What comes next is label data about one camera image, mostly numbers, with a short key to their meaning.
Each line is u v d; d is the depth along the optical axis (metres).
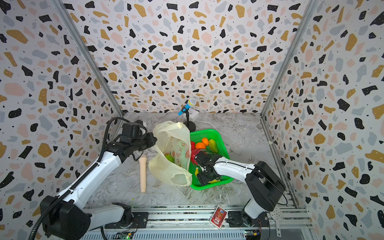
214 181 0.80
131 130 0.59
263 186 0.45
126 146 0.57
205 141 1.00
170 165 0.72
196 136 1.01
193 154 0.80
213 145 0.99
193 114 1.16
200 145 0.95
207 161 0.65
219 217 0.74
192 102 0.92
